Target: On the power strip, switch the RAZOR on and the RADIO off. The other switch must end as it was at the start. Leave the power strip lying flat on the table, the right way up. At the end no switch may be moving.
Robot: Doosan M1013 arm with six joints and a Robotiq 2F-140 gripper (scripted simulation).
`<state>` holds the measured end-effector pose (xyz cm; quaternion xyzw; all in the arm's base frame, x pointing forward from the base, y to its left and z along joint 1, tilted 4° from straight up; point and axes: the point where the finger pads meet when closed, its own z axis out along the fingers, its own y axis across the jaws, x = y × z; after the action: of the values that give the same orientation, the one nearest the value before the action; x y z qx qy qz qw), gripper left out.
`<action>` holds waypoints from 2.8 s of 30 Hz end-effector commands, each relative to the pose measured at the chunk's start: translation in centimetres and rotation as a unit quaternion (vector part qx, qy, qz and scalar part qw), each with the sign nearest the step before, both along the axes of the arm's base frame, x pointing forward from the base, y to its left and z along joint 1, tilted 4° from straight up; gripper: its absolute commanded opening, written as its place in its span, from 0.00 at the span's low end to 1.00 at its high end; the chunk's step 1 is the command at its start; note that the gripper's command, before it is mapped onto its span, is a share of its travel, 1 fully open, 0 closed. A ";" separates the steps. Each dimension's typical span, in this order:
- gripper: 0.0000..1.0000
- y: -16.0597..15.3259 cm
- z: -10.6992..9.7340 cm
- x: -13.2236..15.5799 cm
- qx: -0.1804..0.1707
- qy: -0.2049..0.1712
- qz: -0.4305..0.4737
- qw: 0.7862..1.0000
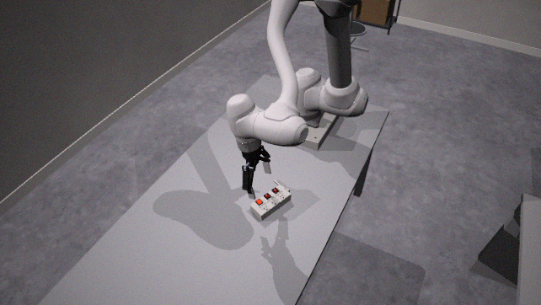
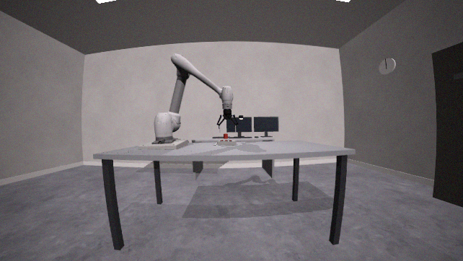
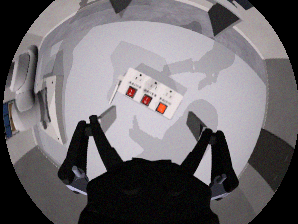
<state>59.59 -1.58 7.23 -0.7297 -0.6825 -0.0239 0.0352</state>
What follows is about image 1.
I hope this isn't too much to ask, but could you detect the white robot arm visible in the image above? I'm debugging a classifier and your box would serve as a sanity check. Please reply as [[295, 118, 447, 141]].
[[227, 0, 368, 153]]

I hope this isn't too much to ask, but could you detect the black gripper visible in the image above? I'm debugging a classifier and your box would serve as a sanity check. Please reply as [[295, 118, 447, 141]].
[[242, 145, 271, 200]]

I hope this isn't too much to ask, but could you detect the white power strip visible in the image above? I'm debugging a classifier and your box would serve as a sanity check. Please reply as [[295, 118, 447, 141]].
[[250, 180, 291, 221]]

